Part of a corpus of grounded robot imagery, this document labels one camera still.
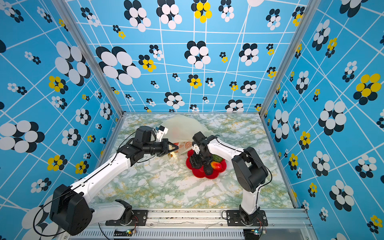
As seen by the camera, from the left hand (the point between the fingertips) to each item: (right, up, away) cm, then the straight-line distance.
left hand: (179, 147), depth 75 cm
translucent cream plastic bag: (-1, +9, +21) cm, 23 cm away
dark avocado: (+16, -14, +10) cm, 23 cm away
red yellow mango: (+20, -13, +12) cm, 26 cm away
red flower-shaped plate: (+11, -17, +13) cm, 24 cm away
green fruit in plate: (+21, -9, +16) cm, 28 cm away
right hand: (+10, -12, +15) cm, 22 cm away
